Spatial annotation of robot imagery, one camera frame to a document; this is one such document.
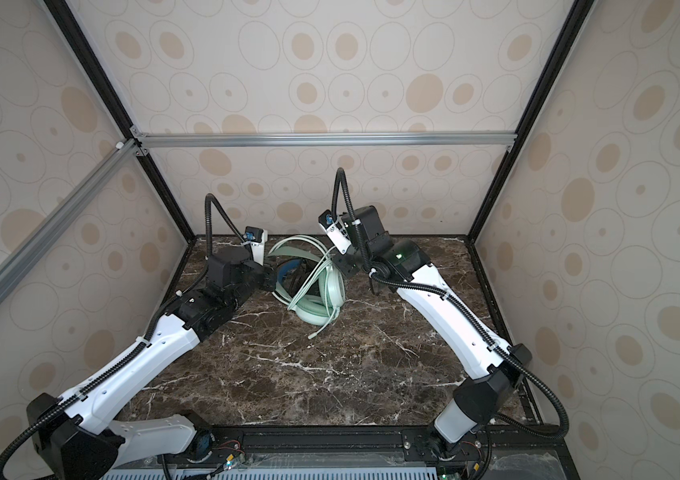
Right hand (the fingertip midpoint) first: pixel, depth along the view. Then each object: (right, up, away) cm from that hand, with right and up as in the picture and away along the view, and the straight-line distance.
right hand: (344, 246), depth 73 cm
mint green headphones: (-6, -15, -4) cm, 16 cm away
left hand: (-16, -2, 0) cm, 16 cm away
